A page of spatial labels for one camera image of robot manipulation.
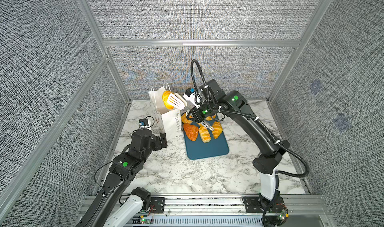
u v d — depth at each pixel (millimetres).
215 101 523
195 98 605
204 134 946
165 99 690
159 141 625
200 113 607
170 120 819
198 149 926
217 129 974
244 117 474
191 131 972
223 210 732
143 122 597
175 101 675
